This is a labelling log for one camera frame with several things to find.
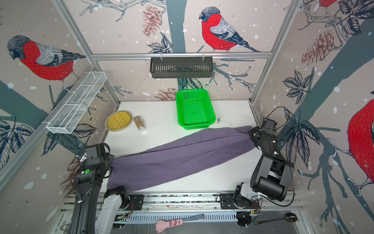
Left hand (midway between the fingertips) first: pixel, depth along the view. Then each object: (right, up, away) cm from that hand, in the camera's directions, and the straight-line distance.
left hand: (109, 153), depth 75 cm
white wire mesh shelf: (-20, +18, -4) cm, 27 cm away
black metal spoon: (+92, -29, -6) cm, 97 cm away
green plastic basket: (+46, +25, +41) cm, 67 cm away
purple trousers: (+9, -13, +10) cm, 19 cm away
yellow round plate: (-12, +16, +33) cm, 38 cm away
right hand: (+82, +11, +15) cm, 84 cm away
